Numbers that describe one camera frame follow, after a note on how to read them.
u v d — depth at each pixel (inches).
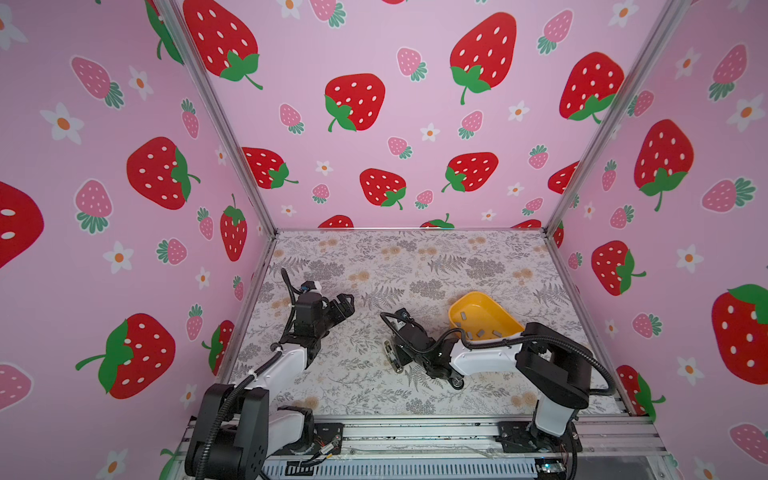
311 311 26.4
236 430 16.3
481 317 37.7
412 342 26.2
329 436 29.1
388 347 33.1
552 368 18.0
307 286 31.4
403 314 30.7
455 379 32.2
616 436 30.2
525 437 28.8
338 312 30.9
